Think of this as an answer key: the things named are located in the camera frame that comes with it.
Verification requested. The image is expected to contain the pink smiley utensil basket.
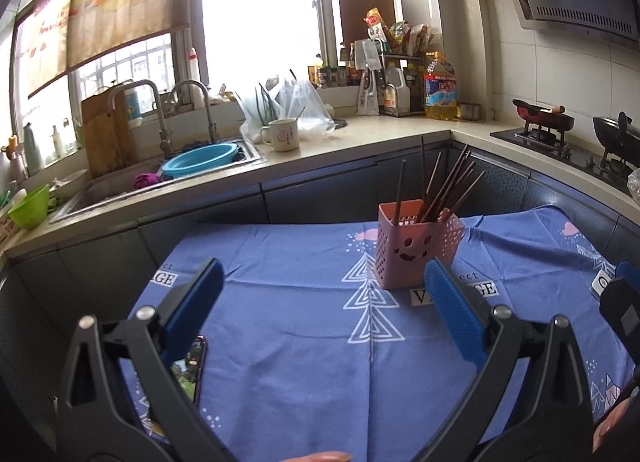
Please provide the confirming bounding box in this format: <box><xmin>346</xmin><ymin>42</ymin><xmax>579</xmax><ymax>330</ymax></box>
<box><xmin>374</xmin><ymin>199</ymin><xmax>465</xmax><ymax>290</ymax></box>

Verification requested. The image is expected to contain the smartphone with red case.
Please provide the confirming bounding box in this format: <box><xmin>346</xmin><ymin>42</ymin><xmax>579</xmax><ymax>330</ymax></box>
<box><xmin>170</xmin><ymin>334</ymin><xmax>207</xmax><ymax>407</ymax></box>

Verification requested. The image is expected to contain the chopsticks bundle in basket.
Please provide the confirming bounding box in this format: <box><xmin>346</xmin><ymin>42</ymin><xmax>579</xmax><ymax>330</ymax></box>
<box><xmin>390</xmin><ymin>145</ymin><xmax>484</xmax><ymax>227</ymax></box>

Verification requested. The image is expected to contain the clear plastic bag on counter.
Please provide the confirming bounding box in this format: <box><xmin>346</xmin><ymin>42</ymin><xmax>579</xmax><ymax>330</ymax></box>
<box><xmin>627</xmin><ymin>176</ymin><xmax>640</xmax><ymax>205</ymax></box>

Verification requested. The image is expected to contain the wooden cutting board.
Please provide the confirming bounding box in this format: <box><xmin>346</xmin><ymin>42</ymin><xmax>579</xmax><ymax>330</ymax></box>
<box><xmin>81</xmin><ymin>86</ymin><xmax>138</xmax><ymax>178</ymax></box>

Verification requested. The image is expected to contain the steel faucet left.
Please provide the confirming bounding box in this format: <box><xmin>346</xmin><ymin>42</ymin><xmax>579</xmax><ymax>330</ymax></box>
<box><xmin>107</xmin><ymin>79</ymin><xmax>175</xmax><ymax>159</ymax></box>

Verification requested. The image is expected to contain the red frying pan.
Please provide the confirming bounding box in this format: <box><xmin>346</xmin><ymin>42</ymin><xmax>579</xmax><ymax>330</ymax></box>
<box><xmin>512</xmin><ymin>100</ymin><xmax>575</xmax><ymax>132</ymax></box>

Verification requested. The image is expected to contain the yellow cooking oil bottle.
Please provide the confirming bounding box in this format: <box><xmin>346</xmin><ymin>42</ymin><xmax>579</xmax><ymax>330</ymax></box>
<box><xmin>423</xmin><ymin>52</ymin><xmax>458</xmax><ymax>120</ymax></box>

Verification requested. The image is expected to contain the steel kitchen sink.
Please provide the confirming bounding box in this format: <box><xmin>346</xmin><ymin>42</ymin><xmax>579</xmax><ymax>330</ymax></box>
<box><xmin>51</xmin><ymin>137</ymin><xmax>264</xmax><ymax>224</ymax></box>

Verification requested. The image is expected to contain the white jug bottle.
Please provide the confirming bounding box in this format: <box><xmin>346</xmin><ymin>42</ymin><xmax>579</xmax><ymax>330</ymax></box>
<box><xmin>383</xmin><ymin>65</ymin><xmax>410</xmax><ymax>117</ymax></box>

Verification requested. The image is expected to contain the black gas stove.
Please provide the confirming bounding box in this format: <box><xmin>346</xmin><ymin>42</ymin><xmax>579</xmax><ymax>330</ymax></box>
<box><xmin>490</xmin><ymin>125</ymin><xmax>636</xmax><ymax>195</ymax></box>

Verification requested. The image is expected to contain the white mug with print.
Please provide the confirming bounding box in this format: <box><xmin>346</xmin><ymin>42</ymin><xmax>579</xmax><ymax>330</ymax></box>
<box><xmin>260</xmin><ymin>118</ymin><xmax>299</xmax><ymax>152</ymax></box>

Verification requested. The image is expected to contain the blue printed tablecloth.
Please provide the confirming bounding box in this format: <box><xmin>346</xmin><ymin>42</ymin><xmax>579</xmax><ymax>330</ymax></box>
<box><xmin>139</xmin><ymin>207</ymin><xmax>634</xmax><ymax>461</ymax></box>

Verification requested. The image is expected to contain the steel faucet right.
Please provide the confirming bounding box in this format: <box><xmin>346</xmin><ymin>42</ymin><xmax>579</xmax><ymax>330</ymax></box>
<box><xmin>170</xmin><ymin>79</ymin><xmax>219</xmax><ymax>144</ymax></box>

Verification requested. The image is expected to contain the black wok with lid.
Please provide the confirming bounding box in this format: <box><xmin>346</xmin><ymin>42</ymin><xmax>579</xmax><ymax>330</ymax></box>
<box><xmin>592</xmin><ymin>111</ymin><xmax>640</xmax><ymax>167</ymax></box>

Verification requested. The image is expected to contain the patterned window blind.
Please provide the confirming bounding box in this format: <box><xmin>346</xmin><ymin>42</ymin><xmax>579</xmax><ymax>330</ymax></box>
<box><xmin>14</xmin><ymin>0</ymin><xmax>190</xmax><ymax>97</ymax></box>

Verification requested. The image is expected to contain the plastic bag with scallions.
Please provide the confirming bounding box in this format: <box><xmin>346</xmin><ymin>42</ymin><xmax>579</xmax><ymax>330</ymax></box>
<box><xmin>234</xmin><ymin>77</ymin><xmax>336</xmax><ymax>144</ymax></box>

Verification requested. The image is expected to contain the blue plastic basin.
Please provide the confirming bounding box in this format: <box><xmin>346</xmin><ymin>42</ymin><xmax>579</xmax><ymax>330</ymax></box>
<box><xmin>162</xmin><ymin>143</ymin><xmax>239</xmax><ymax>178</ymax></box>

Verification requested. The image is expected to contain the green plastic bowl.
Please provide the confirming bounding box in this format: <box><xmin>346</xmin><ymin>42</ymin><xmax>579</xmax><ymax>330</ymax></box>
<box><xmin>9</xmin><ymin>185</ymin><xmax>50</xmax><ymax>230</ymax></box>

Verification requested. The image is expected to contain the steel faucet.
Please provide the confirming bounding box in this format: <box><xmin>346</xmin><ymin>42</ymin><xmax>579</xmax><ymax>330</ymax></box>
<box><xmin>170</xmin><ymin>79</ymin><xmax>219</xmax><ymax>144</ymax></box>
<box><xmin>107</xmin><ymin>79</ymin><xmax>175</xmax><ymax>159</ymax></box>

